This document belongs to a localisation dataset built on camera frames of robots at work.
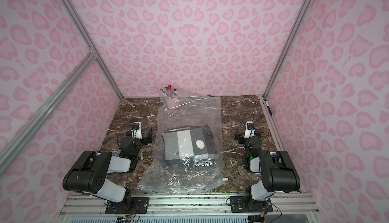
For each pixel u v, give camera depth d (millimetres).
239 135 827
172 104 1016
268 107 1177
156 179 796
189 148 806
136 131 767
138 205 727
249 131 764
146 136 841
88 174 452
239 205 720
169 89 1044
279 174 447
